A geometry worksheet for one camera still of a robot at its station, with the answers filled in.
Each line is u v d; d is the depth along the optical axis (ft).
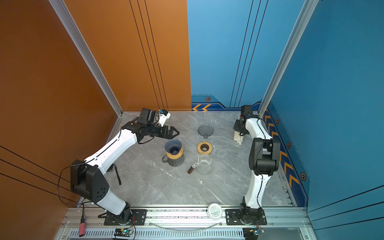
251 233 2.30
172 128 2.43
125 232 2.32
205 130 3.38
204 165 2.68
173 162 2.91
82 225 2.32
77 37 2.59
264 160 1.76
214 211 2.29
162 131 2.38
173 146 2.85
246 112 2.58
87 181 1.40
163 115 2.45
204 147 3.25
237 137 3.28
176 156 2.73
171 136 2.38
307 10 2.30
